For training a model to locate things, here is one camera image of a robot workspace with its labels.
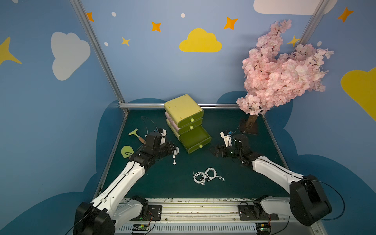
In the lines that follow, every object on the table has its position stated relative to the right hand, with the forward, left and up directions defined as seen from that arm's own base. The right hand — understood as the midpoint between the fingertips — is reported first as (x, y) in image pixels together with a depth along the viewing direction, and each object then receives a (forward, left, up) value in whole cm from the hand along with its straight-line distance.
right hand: (215, 146), depth 86 cm
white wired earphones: (-6, +23, 0) cm, 24 cm away
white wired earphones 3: (-14, 0, -12) cm, 18 cm away
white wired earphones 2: (-16, +7, -11) cm, 21 cm away
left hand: (-4, +22, +6) cm, 24 cm away
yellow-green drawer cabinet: (+15, +19, +9) cm, 26 cm away
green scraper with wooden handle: (+13, +56, -8) cm, 58 cm away
